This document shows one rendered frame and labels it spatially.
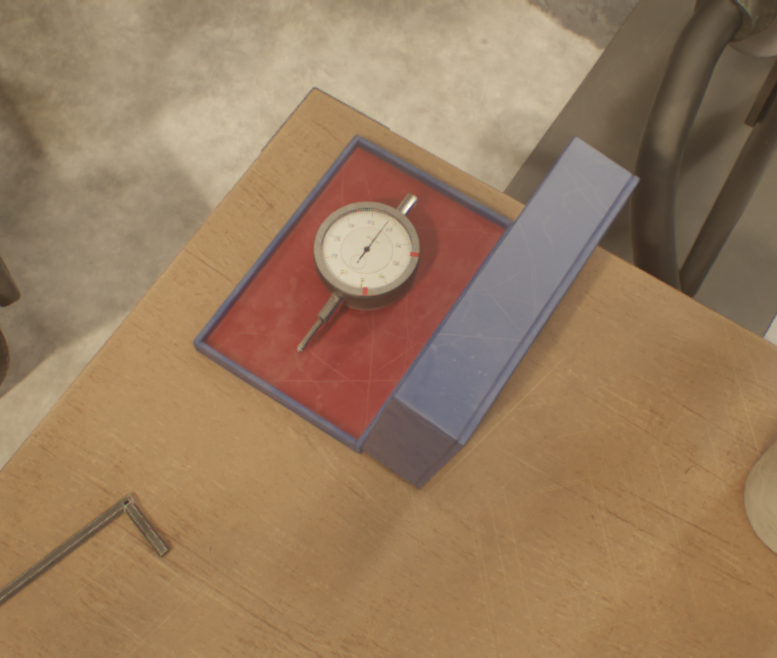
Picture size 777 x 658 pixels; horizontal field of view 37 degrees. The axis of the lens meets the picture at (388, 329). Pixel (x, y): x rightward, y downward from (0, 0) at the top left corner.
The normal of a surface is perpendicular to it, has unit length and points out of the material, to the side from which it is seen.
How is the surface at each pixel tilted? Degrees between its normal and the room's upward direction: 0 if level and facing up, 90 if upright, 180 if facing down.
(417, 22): 0
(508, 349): 11
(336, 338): 0
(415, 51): 0
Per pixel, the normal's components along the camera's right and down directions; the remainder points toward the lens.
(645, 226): -0.54, 0.48
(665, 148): -0.03, 0.26
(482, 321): 0.15, -0.30
